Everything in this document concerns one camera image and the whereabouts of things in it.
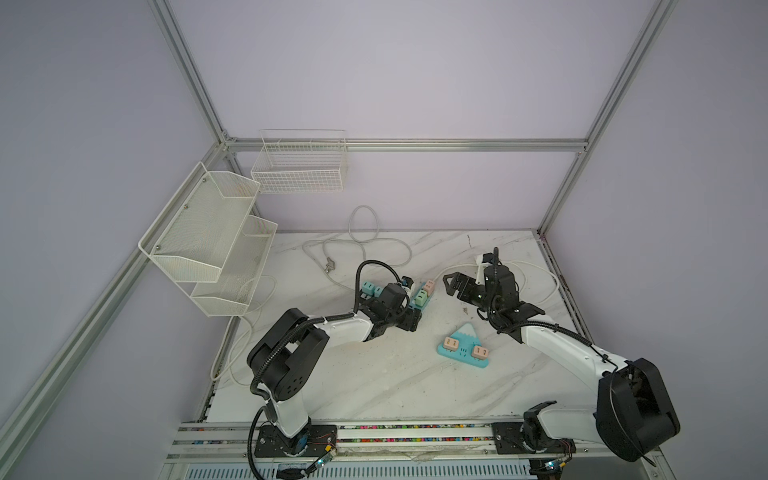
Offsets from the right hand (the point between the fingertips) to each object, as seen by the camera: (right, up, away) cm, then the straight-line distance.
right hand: (452, 280), depth 85 cm
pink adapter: (-5, -3, +10) cm, 12 cm away
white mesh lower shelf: (-73, -6, +15) cm, 75 cm away
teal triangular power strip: (+5, -18, +3) cm, 19 cm away
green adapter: (-8, -6, +8) cm, 13 cm away
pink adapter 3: (+7, -20, -4) cm, 21 cm away
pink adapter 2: (-1, -18, -3) cm, 18 cm away
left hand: (-12, -11, +7) cm, 17 cm away
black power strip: (-27, -7, +13) cm, 31 cm away
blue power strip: (-11, -8, +12) cm, 18 cm away
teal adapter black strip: (-25, -3, +10) cm, 27 cm away
